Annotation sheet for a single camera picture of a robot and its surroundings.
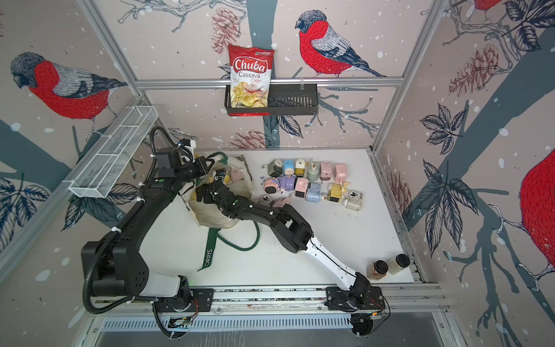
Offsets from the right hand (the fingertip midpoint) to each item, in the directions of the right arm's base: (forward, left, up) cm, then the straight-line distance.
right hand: (202, 191), depth 94 cm
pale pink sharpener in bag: (+10, -13, -1) cm, 17 cm away
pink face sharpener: (+6, -30, -2) cm, 31 cm away
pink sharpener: (+15, -56, -3) cm, 58 cm away
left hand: (+5, -10, +18) cm, 21 cm away
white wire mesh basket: (-8, +26, +22) cm, 36 cm away
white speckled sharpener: (-1, -28, -4) cm, 28 cm away
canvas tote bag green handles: (-7, -3, -8) cm, 11 cm away
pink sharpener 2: (+6, -44, -2) cm, 45 cm away
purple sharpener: (+9, -38, -3) cm, 39 cm away
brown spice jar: (-30, -69, 0) cm, 76 cm away
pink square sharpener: (+14, -63, -3) cm, 65 cm away
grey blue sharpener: (+4, -50, -5) cm, 50 cm away
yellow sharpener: (+18, -44, -3) cm, 48 cm away
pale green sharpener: (+15, -50, -3) cm, 52 cm away
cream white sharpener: (0, -68, -5) cm, 68 cm away
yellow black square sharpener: (+5, -60, -5) cm, 61 cm away
